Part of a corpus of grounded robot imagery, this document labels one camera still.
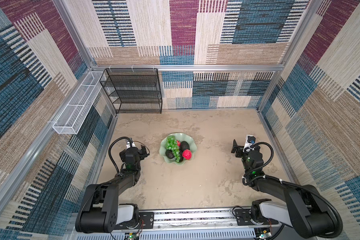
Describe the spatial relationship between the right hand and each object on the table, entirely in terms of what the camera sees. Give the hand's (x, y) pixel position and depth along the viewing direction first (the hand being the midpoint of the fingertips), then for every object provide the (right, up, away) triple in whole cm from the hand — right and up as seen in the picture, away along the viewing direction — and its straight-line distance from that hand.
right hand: (242, 142), depth 87 cm
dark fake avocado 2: (-42, -7, +2) cm, 43 cm away
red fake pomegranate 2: (-37, -2, +9) cm, 38 cm away
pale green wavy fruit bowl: (-34, +2, +11) cm, 36 cm away
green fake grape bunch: (-41, -2, +2) cm, 41 cm away
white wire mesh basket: (-86, +12, -17) cm, 88 cm away
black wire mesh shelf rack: (-71, +35, +24) cm, 82 cm away
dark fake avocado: (-33, -3, +7) cm, 34 cm away
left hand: (-63, -2, +2) cm, 64 cm away
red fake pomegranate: (-32, -7, 0) cm, 33 cm away
